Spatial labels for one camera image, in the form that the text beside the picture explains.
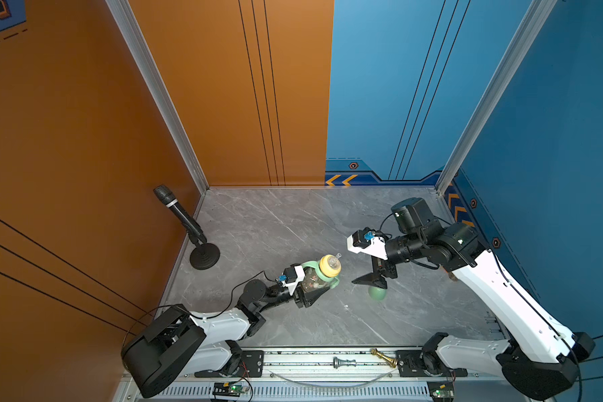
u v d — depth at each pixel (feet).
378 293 2.78
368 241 1.66
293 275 1.98
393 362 2.37
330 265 2.08
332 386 2.31
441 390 2.33
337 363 2.37
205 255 3.11
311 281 2.26
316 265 2.12
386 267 1.75
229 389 2.32
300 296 2.16
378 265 1.75
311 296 2.15
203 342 1.48
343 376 2.38
